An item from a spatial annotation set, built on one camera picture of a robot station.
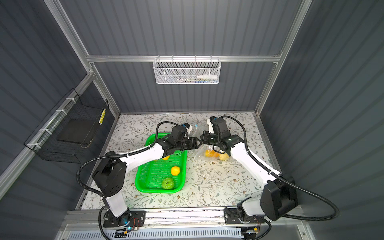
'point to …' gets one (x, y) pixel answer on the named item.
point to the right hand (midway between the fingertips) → (201, 137)
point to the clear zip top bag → (200, 154)
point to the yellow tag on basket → (102, 116)
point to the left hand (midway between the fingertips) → (200, 142)
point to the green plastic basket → (161, 176)
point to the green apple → (168, 183)
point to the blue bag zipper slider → (196, 125)
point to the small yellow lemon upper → (166, 158)
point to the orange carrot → (211, 153)
